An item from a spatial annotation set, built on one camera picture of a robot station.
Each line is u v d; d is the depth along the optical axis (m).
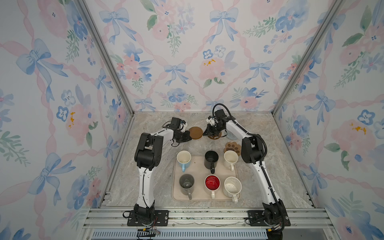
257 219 0.73
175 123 0.88
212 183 0.84
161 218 0.75
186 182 0.81
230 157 0.88
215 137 1.03
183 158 0.93
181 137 0.93
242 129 0.75
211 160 0.92
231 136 0.84
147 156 0.58
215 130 0.97
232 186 0.83
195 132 1.08
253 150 0.70
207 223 0.73
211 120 1.04
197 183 0.84
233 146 1.00
